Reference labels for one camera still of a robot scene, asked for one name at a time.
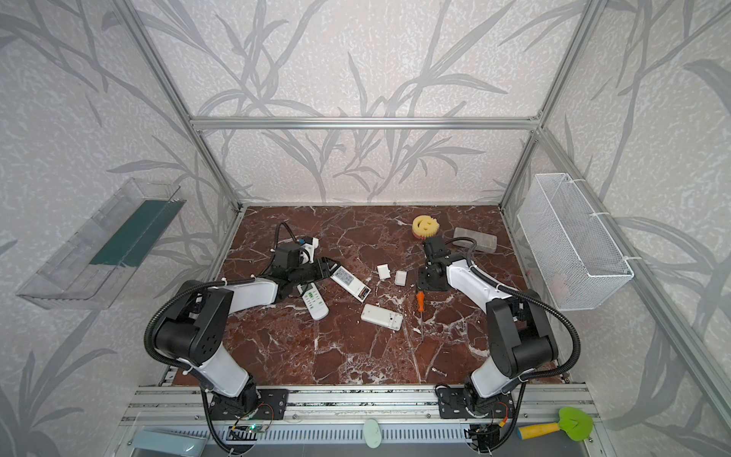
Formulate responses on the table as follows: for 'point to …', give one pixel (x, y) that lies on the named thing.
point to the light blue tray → (169, 444)
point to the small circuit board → (252, 428)
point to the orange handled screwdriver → (421, 296)
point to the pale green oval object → (372, 433)
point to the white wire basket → (581, 264)
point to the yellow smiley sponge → (424, 226)
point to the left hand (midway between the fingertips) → (340, 257)
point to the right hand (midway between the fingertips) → (425, 273)
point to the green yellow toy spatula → (573, 423)
